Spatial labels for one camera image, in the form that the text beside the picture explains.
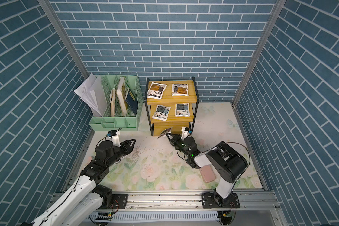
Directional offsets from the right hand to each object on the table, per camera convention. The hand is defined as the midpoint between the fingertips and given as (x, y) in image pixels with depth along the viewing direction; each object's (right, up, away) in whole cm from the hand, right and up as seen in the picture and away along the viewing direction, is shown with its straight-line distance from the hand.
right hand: (166, 136), depth 84 cm
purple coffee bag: (-1, +2, +5) cm, 6 cm away
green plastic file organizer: (-30, +7, +23) cm, 38 cm away
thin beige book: (-37, +22, +10) cm, 44 cm away
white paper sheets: (-48, +28, +5) cm, 56 cm away
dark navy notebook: (-29, +24, +26) cm, 46 cm away
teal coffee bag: (-4, +14, +7) cm, 16 cm away
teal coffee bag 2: (+10, +16, +8) cm, 20 cm away
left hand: (-16, -2, -6) cm, 17 cm away
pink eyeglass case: (+24, -21, -3) cm, 32 cm away
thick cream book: (-31, +25, +9) cm, 41 cm away
